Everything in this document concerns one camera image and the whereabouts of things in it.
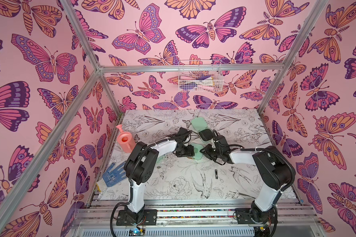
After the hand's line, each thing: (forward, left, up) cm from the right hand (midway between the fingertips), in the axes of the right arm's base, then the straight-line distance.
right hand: (200, 150), depth 96 cm
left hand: (-2, +5, -1) cm, 5 cm away
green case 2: (+14, -4, 0) cm, 15 cm away
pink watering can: (+1, +46, +9) cm, 47 cm away
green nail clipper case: (-5, +25, -2) cm, 25 cm away
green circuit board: (-44, +34, -4) cm, 55 cm away
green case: (+2, +2, 0) cm, 2 cm away
